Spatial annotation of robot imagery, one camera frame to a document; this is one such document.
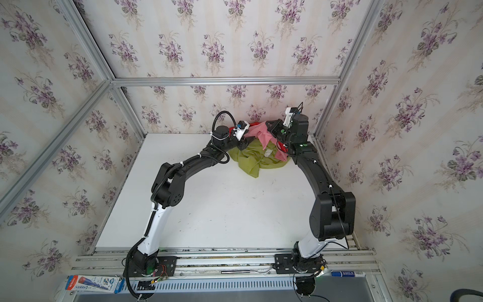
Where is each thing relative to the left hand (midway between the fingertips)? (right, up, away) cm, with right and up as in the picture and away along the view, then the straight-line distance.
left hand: (251, 131), depth 94 cm
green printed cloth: (+2, -14, +6) cm, 15 cm away
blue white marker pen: (+36, -57, -24) cm, 72 cm away
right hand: (+5, +2, -13) cm, 14 cm away
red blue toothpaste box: (-60, -60, -25) cm, 88 cm away
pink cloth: (+4, -1, -11) cm, 12 cm away
